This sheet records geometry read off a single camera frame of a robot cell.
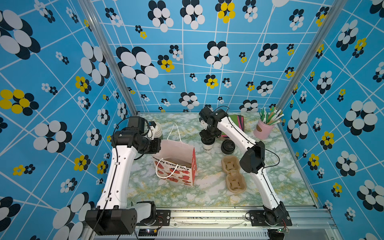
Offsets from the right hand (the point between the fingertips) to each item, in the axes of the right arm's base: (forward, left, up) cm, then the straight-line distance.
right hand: (209, 137), depth 93 cm
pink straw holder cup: (+7, -36, -3) cm, 37 cm away
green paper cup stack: (0, +32, +4) cm, 32 cm away
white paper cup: (-4, +1, -7) cm, 8 cm away
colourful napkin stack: (+20, -23, -6) cm, 31 cm away
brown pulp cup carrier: (-25, -15, -8) cm, 30 cm away
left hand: (-15, +26, +14) cm, 33 cm away
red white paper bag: (-13, +20, -6) cm, 24 cm away
